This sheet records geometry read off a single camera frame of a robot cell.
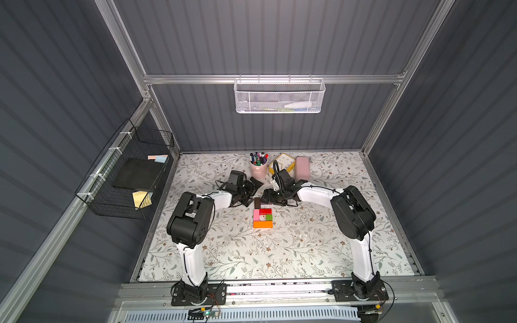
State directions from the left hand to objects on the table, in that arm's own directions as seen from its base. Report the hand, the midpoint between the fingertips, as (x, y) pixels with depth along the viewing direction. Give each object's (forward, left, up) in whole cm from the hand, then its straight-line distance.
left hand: (262, 190), depth 97 cm
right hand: (-5, -1, -3) cm, 6 cm away
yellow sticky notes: (-22, +37, +28) cm, 51 cm away
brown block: (-3, +3, -6) cm, 7 cm away
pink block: (-10, +3, -6) cm, 12 cm away
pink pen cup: (+11, +2, +1) cm, 11 cm away
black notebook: (-9, +46, +24) cm, 52 cm away
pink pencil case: (+18, -23, -5) cm, 29 cm away
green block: (-12, -3, -6) cm, 13 cm away
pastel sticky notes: (+2, +43, +20) cm, 48 cm away
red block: (-9, -1, -5) cm, 10 cm away
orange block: (-15, 0, -6) cm, 16 cm away
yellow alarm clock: (+21, -12, -3) cm, 24 cm away
